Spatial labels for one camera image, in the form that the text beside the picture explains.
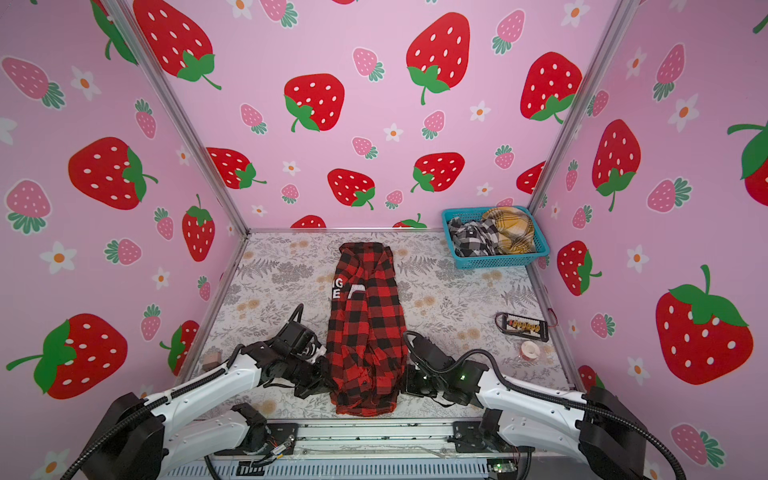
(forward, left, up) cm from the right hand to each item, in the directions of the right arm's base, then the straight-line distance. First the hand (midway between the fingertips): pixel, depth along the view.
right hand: (391, 387), depth 77 cm
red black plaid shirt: (+13, +9, -2) cm, 16 cm away
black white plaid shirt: (+54, -24, +4) cm, 59 cm away
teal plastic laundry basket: (+67, -21, +3) cm, 70 cm away
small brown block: (+2, +54, -3) cm, 54 cm away
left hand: (-1, +13, -1) cm, 13 cm away
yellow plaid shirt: (+59, -38, +4) cm, 70 cm away
